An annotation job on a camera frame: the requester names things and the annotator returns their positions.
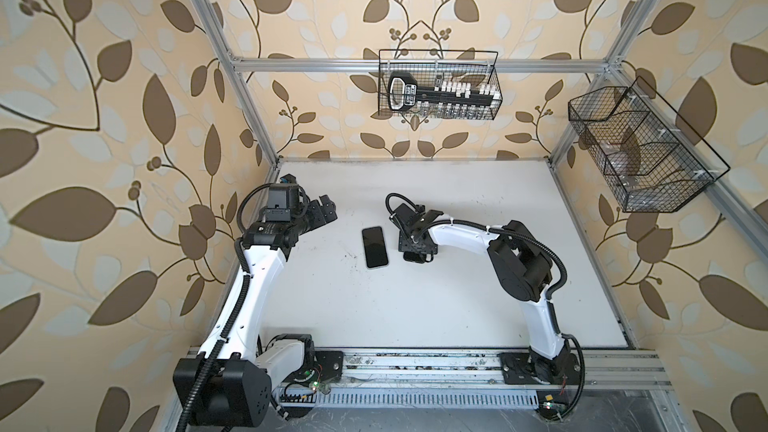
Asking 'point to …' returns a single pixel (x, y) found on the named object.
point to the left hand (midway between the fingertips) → (322, 207)
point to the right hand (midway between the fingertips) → (413, 248)
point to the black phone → (418, 257)
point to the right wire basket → (645, 154)
